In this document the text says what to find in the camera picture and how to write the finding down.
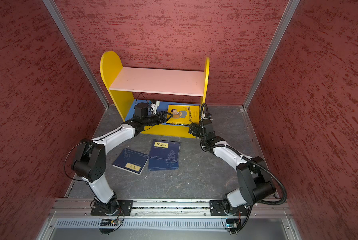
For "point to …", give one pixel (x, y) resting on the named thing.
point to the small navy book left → (131, 160)
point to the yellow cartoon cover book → (185, 114)
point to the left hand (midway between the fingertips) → (170, 118)
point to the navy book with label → (165, 150)
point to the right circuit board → (232, 223)
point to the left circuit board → (110, 222)
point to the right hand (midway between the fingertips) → (193, 129)
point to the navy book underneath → (155, 164)
